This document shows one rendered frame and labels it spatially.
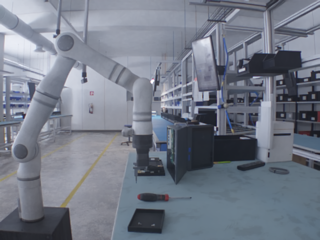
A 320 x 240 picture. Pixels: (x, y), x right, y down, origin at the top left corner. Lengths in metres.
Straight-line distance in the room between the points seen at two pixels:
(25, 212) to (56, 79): 0.52
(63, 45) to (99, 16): 5.71
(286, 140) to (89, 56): 1.05
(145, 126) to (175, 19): 5.79
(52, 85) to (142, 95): 0.33
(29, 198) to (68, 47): 0.58
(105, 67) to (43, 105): 0.26
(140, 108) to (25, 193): 0.54
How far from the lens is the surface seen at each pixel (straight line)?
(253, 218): 0.69
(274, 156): 1.36
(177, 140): 0.90
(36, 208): 1.03
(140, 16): 6.50
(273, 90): 1.57
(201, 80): 2.41
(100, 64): 0.87
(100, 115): 12.37
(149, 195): 0.76
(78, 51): 0.88
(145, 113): 0.86
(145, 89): 0.85
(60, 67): 0.95
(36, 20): 7.05
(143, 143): 0.87
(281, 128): 1.35
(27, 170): 1.00
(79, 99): 12.58
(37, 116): 0.92
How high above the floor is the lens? 1.29
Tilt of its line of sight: 3 degrees down
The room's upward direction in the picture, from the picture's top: straight up
